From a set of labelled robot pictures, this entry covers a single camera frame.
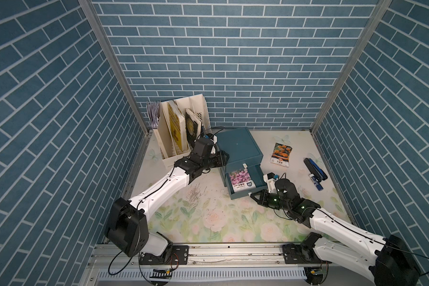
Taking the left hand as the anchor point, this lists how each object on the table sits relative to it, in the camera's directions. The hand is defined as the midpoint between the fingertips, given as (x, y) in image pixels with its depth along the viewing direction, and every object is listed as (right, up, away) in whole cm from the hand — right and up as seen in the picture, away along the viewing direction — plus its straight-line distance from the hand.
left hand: (230, 157), depth 80 cm
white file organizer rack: (-36, +12, +18) cm, 42 cm away
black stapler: (+47, -8, +19) cm, 51 cm away
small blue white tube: (+47, -14, +15) cm, 52 cm away
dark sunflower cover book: (-20, +17, +19) cm, 33 cm away
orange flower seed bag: (+33, 0, +28) cm, 43 cm away
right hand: (+9, -17, -1) cm, 20 cm away
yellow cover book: (-27, +16, +14) cm, 34 cm away
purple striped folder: (-38, +22, +8) cm, 45 cm away
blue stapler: (+51, -9, +18) cm, 55 cm away
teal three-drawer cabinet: (+6, +3, -2) cm, 7 cm away
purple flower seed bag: (+5, -12, +6) cm, 14 cm away
